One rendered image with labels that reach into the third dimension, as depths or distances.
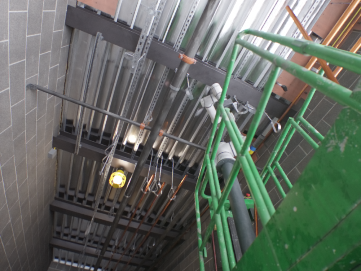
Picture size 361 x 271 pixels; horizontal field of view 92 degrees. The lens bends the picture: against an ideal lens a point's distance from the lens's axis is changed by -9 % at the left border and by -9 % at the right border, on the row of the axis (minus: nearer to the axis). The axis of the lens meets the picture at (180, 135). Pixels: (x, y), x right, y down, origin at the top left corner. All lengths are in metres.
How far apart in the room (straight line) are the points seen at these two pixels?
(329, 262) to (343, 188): 0.16
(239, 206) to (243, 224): 0.14
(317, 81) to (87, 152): 3.10
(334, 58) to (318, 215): 0.41
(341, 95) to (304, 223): 0.31
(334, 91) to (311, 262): 0.39
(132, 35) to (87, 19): 0.50
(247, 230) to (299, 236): 0.82
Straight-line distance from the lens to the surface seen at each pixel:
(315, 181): 0.54
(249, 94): 2.63
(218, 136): 1.58
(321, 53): 0.71
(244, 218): 1.43
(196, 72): 2.39
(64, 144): 3.37
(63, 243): 6.48
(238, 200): 1.52
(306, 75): 0.62
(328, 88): 0.55
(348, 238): 0.49
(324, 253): 0.54
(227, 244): 1.26
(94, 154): 3.27
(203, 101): 1.96
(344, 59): 0.64
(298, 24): 1.87
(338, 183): 0.50
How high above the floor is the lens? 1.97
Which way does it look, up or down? 57 degrees up
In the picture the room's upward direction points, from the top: straight up
